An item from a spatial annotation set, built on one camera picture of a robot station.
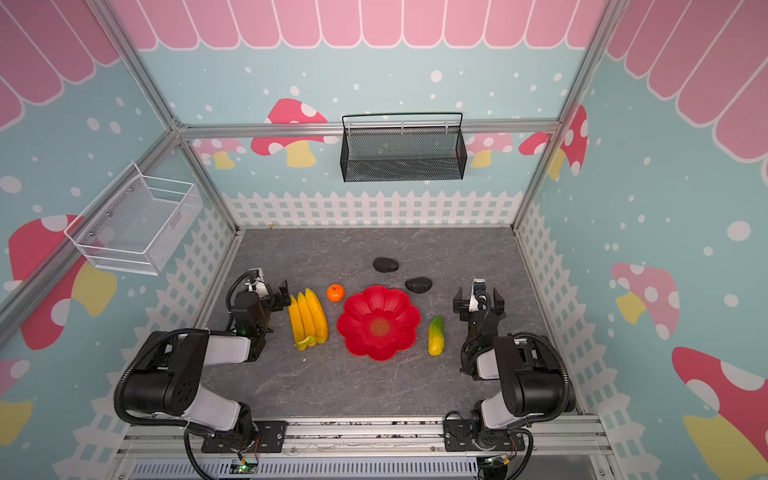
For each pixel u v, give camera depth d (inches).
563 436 29.9
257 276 31.7
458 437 29.2
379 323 37.1
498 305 31.9
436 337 34.3
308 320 36.2
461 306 32.7
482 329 26.0
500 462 28.0
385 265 41.9
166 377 18.1
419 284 39.2
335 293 38.2
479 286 30.1
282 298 34.3
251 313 27.6
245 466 28.6
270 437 29.5
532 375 18.0
